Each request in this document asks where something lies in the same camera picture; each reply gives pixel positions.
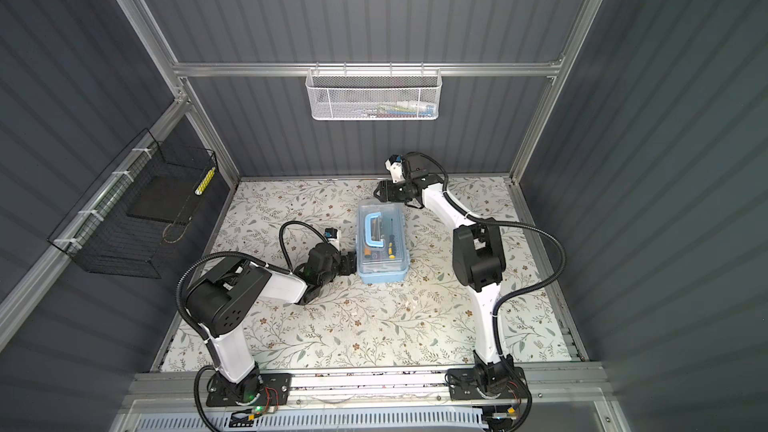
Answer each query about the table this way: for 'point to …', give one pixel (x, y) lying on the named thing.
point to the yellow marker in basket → (204, 182)
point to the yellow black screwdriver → (392, 247)
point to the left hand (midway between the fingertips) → (352, 253)
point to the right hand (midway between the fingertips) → (384, 194)
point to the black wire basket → (136, 216)
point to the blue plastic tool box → (381, 253)
